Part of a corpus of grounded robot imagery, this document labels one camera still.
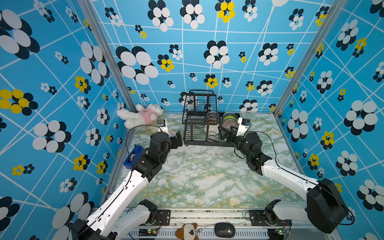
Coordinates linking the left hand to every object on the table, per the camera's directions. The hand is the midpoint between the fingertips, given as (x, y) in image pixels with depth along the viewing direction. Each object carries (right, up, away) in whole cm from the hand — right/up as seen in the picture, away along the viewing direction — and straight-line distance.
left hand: (173, 130), depth 74 cm
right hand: (+28, +2, +5) cm, 28 cm away
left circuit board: (-12, -50, -2) cm, 51 cm away
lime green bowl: (+35, +9, +30) cm, 47 cm away
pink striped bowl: (+34, +4, +31) cm, 47 cm away
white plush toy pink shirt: (-28, +10, +32) cm, 43 cm away
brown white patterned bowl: (+24, +8, +37) cm, 45 cm away
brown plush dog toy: (+7, -46, -6) cm, 47 cm away
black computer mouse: (+25, -46, -5) cm, 52 cm away
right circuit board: (+50, -49, -3) cm, 70 cm away
